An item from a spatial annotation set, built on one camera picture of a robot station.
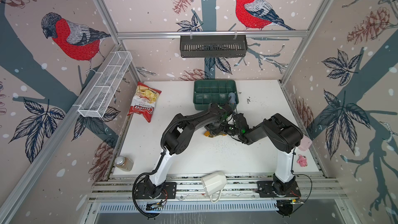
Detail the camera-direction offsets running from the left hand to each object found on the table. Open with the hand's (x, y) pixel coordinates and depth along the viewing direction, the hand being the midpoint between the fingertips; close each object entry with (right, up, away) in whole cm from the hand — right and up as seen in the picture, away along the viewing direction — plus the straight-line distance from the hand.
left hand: (212, 132), depth 92 cm
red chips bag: (-46, +19, +11) cm, 51 cm away
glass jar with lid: (-44, -11, -18) cm, 49 cm away
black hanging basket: (+2, +56, +14) cm, 58 cm away
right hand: (+2, +2, +3) cm, 4 cm away
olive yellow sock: (-3, 0, -2) cm, 3 cm away
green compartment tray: (-2, +25, +16) cm, 30 cm away
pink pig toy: (+48, -13, -11) cm, 51 cm away
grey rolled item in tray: (+14, +19, +9) cm, 25 cm away
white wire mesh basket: (-56, +19, -21) cm, 63 cm away
